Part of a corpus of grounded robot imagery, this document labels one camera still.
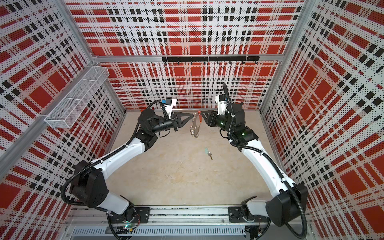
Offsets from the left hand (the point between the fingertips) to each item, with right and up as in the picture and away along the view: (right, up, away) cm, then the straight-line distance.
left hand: (192, 117), depth 68 cm
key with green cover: (+9, -23, +28) cm, 37 cm away
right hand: (+5, +2, +2) cm, 6 cm away
